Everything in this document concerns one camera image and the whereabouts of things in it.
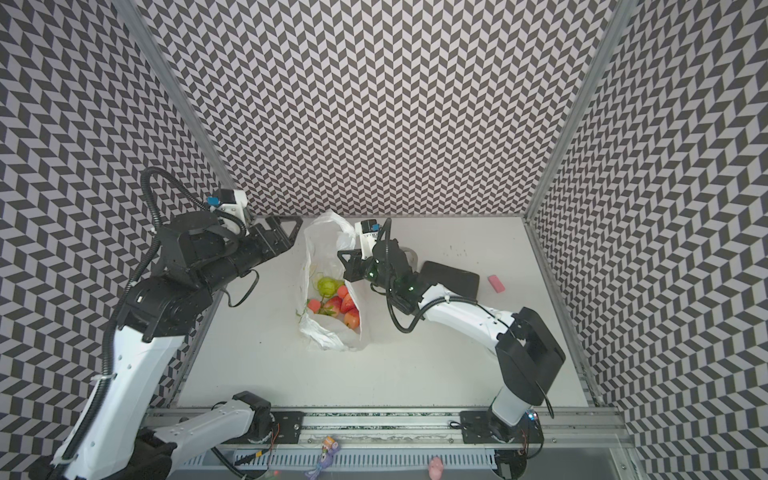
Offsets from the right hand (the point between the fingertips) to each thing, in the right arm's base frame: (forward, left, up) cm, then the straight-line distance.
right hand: (336, 264), depth 75 cm
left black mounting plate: (-32, +12, -23) cm, 41 cm away
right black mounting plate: (-33, -35, -26) cm, 54 cm away
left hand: (-3, +5, +17) cm, 18 cm away
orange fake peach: (-6, -2, -21) cm, 22 cm away
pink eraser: (+8, -48, -25) cm, 55 cm away
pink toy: (-41, -23, -22) cm, 52 cm away
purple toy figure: (-37, +1, -21) cm, 42 cm away
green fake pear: (+5, +7, -19) cm, 21 cm away
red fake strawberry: (-1, +1, -21) cm, 21 cm away
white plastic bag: (+5, +2, +5) cm, 8 cm away
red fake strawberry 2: (+1, +5, -22) cm, 23 cm away
